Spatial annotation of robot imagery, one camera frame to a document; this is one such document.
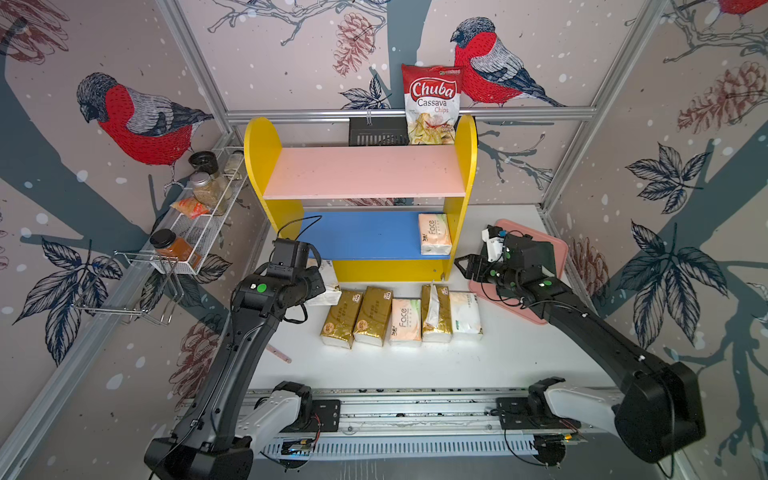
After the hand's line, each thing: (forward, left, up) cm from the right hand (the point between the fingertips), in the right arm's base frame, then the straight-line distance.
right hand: (462, 259), depth 82 cm
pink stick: (-22, +52, -19) cm, 60 cm away
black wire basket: (+38, +24, +17) cm, 48 cm away
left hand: (-10, +38, +5) cm, 39 cm away
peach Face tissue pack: (-14, +15, -13) cm, 24 cm away
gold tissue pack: (-14, +34, -12) cm, 39 cm away
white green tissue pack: (-8, +43, -17) cm, 47 cm away
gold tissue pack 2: (-12, +7, -11) cm, 17 cm away
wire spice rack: (-17, +75, +10) cm, 77 cm away
